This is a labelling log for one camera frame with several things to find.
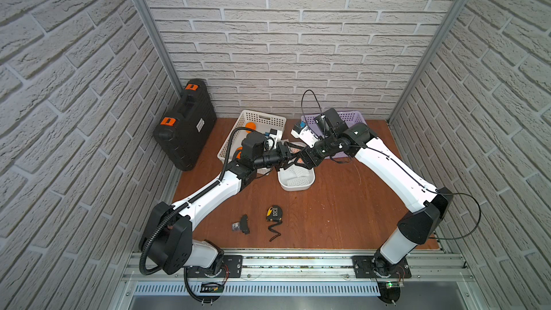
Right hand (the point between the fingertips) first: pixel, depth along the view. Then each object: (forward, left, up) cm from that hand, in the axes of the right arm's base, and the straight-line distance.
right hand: (305, 156), depth 75 cm
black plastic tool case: (+15, +47, -1) cm, 50 cm away
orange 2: (-5, +22, +10) cm, 24 cm away
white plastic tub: (+7, +8, -24) cm, 26 cm away
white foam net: (+3, +1, -21) cm, 21 cm away
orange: (+37, +24, -21) cm, 49 cm away
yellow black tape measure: (-12, +13, -22) cm, 28 cm away
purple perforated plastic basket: (+39, -30, -22) cm, 54 cm away
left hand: (-1, -1, +4) cm, 4 cm away
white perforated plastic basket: (+39, +17, -21) cm, 47 cm away
